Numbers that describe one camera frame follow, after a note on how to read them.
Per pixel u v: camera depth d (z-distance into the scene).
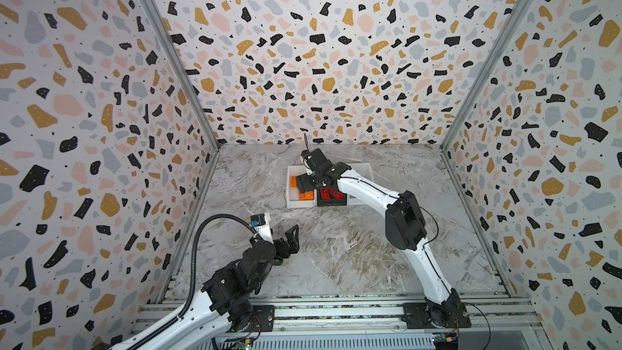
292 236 0.68
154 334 0.45
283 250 0.67
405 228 0.58
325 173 0.73
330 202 0.98
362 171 1.10
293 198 1.01
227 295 0.52
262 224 0.64
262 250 0.56
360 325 0.73
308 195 1.00
